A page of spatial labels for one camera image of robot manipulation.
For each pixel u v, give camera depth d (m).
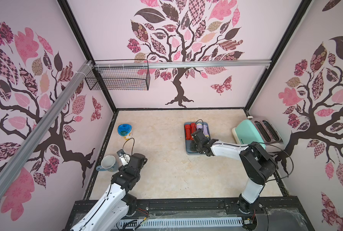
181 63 0.95
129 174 0.60
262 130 0.85
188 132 1.06
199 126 1.08
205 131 1.03
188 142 0.95
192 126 1.04
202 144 0.72
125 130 0.95
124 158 0.68
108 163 0.84
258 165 0.48
